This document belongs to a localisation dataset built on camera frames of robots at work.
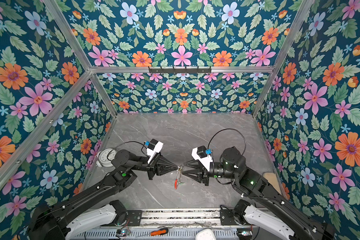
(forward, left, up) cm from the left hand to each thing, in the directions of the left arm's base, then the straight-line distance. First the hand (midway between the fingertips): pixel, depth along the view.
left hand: (174, 170), depth 53 cm
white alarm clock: (+25, +45, -30) cm, 60 cm away
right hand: (+2, -4, -2) cm, 5 cm away
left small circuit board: (-15, +28, -35) cm, 47 cm away
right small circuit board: (-18, -31, -36) cm, 50 cm away
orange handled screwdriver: (-15, +8, -33) cm, 38 cm away
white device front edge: (-18, -12, -32) cm, 39 cm away
